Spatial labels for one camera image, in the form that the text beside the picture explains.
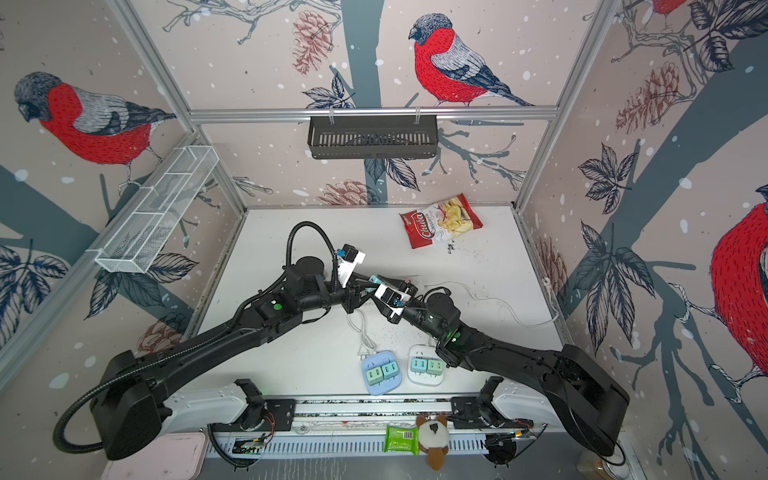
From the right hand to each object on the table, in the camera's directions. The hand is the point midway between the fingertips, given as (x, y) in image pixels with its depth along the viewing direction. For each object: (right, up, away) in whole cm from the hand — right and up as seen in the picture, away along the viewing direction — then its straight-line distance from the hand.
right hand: (374, 286), depth 73 cm
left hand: (+1, 0, -3) cm, 3 cm away
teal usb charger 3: (+12, -21, +1) cm, 24 cm away
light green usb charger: (+15, -21, +1) cm, 26 cm away
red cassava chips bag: (+22, +17, +37) cm, 46 cm away
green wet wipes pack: (+7, -36, -4) cm, 37 cm away
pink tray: (-45, -38, -6) cm, 59 cm away
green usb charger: (0, -23, +1) cm, 23 cm away
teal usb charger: (0, +2, -2) cm, 3 cm away
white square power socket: (+14, -20, +9) cm, 26 cm away
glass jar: (+47, -37, -11) cm, 61 cm away
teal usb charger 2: (+4, -22, +1) cm, 22 cm away
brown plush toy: (+14, -35, -5) cm, 38 cm away
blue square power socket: (+1, -22, +8) cm, 23 cm away
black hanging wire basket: (-2, +48, +32) cm, 58 cm away
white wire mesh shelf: (-58, +15, +1) cm, 59 cm away
